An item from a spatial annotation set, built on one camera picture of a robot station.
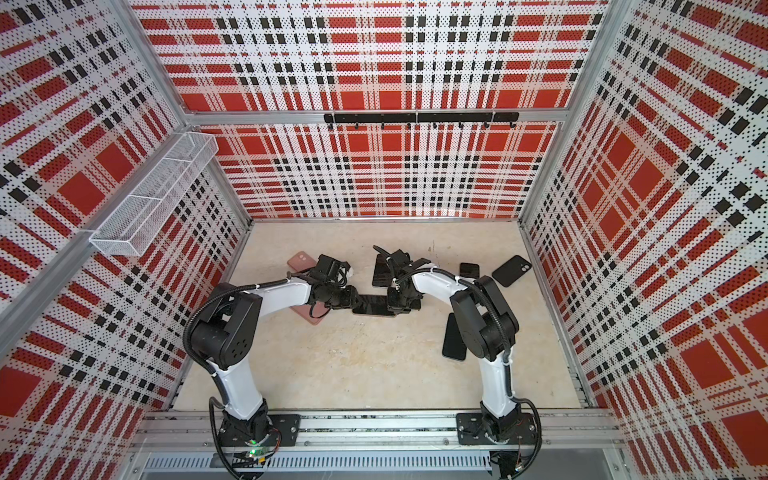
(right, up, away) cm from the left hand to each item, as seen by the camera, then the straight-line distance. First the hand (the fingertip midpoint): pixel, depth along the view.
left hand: (357, 306), depth 96 cm
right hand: (+13, -3, -2) cm, 13 cm away
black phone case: (+55, +11, +11) cm, 57 cm away
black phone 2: (+8, +10, +9) cm, 15 cm away
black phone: (+30, -11, -7) cm, 33 cm away
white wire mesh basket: (-68, +27, -3) cm, 74 cm away
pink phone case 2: (-10, +1, -15) cm, 18 cm away
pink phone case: (-22, +14, +13) cm, 30 cm away
